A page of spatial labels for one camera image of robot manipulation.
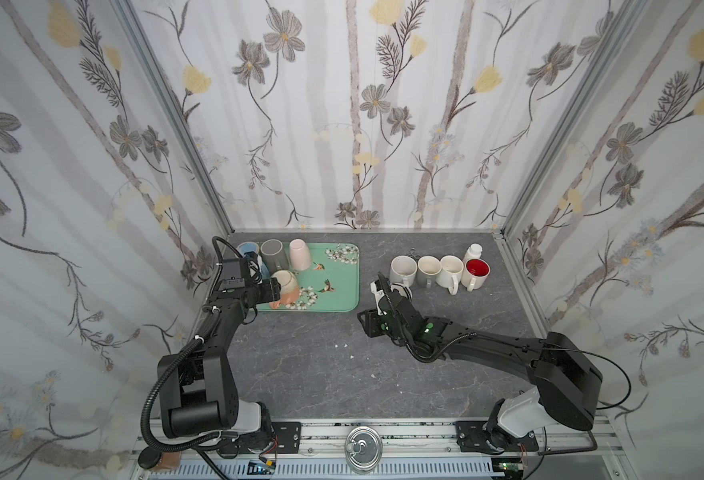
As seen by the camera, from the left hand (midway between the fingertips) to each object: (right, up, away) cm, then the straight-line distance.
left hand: (265, 277), depth 89 cm
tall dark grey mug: (-1, +7, +11) cm, 12 cm away
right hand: (+28, -8, -9) cm, 30 cm away
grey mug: (+52, +2, +11) cm, 53 cm away
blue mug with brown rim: (-8, +10, +12) cm, 17 cm away
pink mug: (+7, +7, +15) cm, 18 cm away
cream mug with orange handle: (+6, -4, +4) cm, 8 cm away
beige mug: (+44, +2, +13) cm, 46 cm away
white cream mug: (+63, +2, +17) cm, 65 cm away
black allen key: (+87, -41, -16) cm, 98 cm away
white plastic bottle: (+69, +8, +14) cm, 71 cm away
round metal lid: (+29, -36, -26) cm, 53 cm away
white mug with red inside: (+69, 0, +11) cm, 69 cm away
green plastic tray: (+18, -4, +15) cm, 24 cm away
